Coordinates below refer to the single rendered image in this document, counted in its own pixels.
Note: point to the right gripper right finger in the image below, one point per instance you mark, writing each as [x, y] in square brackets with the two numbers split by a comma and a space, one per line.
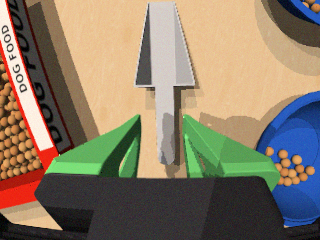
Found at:
[222, 156]

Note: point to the blue bowl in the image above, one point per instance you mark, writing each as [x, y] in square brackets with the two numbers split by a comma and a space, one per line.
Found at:
[299, 134]
[292, 5]

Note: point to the red cardboard food box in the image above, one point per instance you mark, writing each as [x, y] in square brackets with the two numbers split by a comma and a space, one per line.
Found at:
[25, 80]

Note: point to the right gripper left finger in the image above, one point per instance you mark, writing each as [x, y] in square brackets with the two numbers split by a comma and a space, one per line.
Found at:
[103, 155]

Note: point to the grey scoop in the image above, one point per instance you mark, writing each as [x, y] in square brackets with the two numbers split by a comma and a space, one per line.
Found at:
[163, 59]

